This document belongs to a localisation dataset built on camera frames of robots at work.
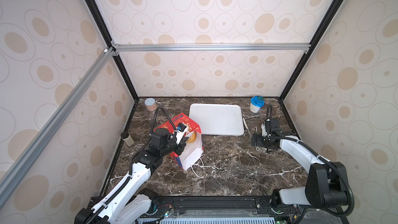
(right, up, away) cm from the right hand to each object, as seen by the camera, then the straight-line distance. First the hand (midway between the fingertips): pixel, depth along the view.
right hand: (260, 141), depth 90 cm
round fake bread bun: (-40, +2, -2) cm, 40 cm away
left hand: (-40, +5, -13) cm, 42 cm away
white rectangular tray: (-22, +12, +17) cm, 30 cm away
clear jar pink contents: (-71, +23, +19) cm, 77 cm away
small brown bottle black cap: (-78, +3, -2) cm, 78 cm away
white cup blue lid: (+3, +24, +15) cm, 28 cm away
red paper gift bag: (-41, -6, -2) cm, 41 cm away
